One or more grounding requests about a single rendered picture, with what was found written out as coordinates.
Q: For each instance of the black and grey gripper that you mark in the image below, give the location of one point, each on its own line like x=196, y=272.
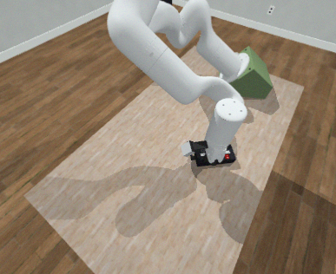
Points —
x=212, y=154

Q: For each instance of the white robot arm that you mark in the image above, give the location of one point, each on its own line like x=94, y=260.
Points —
x=128, y=32

